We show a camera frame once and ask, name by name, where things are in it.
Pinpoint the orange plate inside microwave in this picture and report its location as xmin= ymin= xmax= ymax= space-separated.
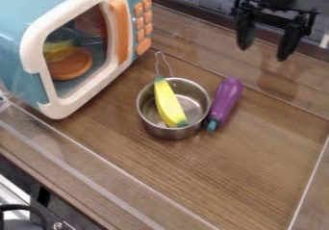
xmin=44 ymin=47 xmax=92 ymax=81

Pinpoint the black cable bottom left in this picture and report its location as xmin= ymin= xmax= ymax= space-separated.
xmin=0 ymin=202 xmax=49 ymax=230

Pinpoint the blue toy microwave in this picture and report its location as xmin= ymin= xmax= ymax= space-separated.
xmin=0 ymin=0 xmax=152 ymax=119

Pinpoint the yellow toy banana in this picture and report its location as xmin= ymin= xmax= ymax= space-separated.
xmin=153 ymin=76 xmax=187 ymax=128

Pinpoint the purple toy eggplant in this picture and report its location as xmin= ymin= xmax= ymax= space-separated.
xmin=207 ymin=77 xmax=243 ymax=132

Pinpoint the silver metal pot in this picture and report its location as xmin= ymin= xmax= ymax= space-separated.
xmin=136 ymin=51 xmax=211 ymax=140

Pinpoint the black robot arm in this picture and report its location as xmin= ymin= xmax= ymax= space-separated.
xmin=231 ymin=0 xmax=318 ymax=62

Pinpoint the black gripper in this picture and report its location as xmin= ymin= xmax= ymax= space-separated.
xmin=231 ymin=0 xmax=319 ymax=62

